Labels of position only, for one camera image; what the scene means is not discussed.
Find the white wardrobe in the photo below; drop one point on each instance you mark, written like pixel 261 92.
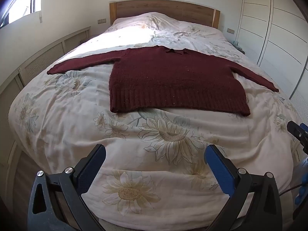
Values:
pixel 276 36

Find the wooden headboard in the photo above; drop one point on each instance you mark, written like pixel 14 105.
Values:
pixel 163 10

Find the bedside table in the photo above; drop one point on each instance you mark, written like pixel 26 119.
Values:
pixel 239 47

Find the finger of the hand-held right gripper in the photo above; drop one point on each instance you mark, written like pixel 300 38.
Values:
pixel 298 132

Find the dark red knitted sweater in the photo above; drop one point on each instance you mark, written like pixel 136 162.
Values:
pixel 168 81

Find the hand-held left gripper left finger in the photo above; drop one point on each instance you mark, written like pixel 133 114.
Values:
pixel 94 163

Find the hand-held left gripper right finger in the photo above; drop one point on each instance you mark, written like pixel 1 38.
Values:
pixel 217 166

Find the wall socket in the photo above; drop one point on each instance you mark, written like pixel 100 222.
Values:
pixel 230 30
pixel 101 21

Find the floral white blanket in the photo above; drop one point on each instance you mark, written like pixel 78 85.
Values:
pixel 149 149

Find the person's right hand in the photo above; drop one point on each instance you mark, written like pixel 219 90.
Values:
pixel 302 192

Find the white slatted radiator cabinet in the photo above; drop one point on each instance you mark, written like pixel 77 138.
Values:
pixel 36 62

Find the window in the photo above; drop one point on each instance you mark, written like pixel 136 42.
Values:
pixel 19 0

